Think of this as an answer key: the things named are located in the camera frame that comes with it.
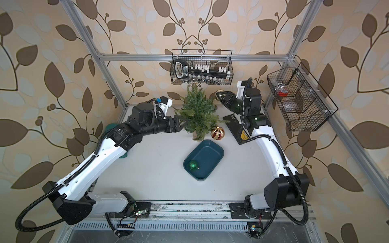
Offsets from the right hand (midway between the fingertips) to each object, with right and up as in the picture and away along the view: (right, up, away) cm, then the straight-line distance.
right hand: (218, 95), depth 73 cm
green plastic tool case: (-72, -17, +29) cm, 80 cm away
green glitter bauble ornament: (-13, -38, +12) cm, 42 cm away
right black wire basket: (+43, -5, 0) cm, 43 cm away
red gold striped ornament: (0, -19, +3) cm, 19 cm away
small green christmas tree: (-9, -8, +1) cm, 12 cm away
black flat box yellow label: (+17, -16, +36) cm, 43 cm away
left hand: (-17, -12, -8) cm, 22 cm away
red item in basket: (+36, +2, +9) cm, 38 cm away
